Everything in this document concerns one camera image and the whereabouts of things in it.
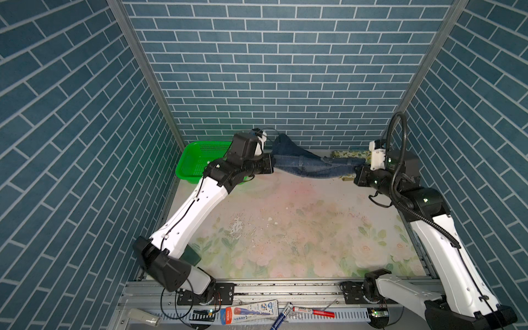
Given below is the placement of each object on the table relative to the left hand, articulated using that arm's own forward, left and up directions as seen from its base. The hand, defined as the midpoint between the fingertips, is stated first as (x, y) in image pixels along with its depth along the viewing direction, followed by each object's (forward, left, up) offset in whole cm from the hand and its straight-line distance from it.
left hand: (282, 158), depth 71 cm
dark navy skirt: (0, -3, 0) cm, 3 cm away
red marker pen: (-41, -11, -32) cm, 54 cm away
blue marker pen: (-43, 0, -32) cm, 54 cm away
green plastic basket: (+29, +46, -30) cm, 62 cm away
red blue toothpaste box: (-41, +11, -33) cm, 54 cm away
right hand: (-4, -26, +2) cm, 26 cm away
